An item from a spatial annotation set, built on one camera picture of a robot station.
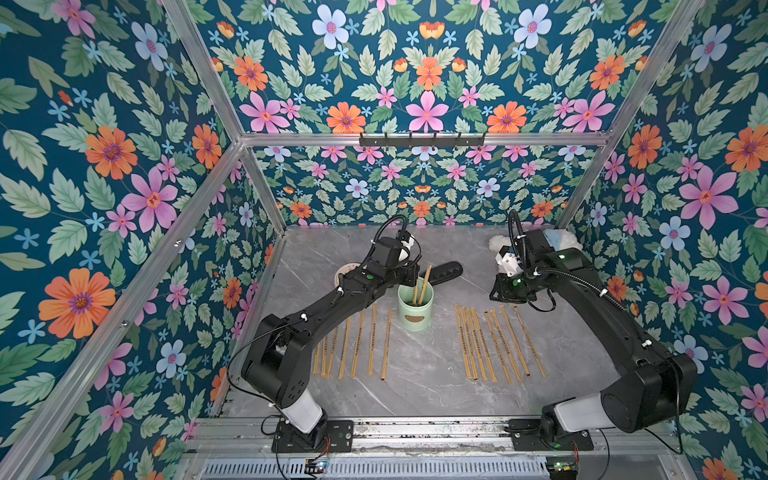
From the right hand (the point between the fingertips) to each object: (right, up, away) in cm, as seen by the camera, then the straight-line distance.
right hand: (501, 291), depth 79 cm
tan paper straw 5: (-48, -19, +9) cm, 52 cm away
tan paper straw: (-32, -18, +9) cm, 37 cm away
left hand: (-21, +7, +6) cm, 23 cm away
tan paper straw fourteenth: (+6, -17, +10) cm, 21 cm away
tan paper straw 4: (-44, -18, +10) cm, 49 cm away
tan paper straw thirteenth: (+4, -18, +10) cm, 21 cm away
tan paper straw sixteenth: (+12, -17, +12) cm, 24 cm away
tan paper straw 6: (-50, -20, +7) cm, 54 cm away
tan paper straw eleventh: (-3, -18, +10) cm, 20 cm away
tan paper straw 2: (-36, -17, +12) cm, 42 cm away
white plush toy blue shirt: (+28, +15, +24) cm, 40 cm away
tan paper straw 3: (-40, -18, +11) cm, 45 cm away
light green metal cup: (-23, -8, +6) cm, 25 cm away
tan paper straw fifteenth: (+8, -17, +11) cm, 22 cm away
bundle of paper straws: (-22, -2, +9) cm, 24 cm away
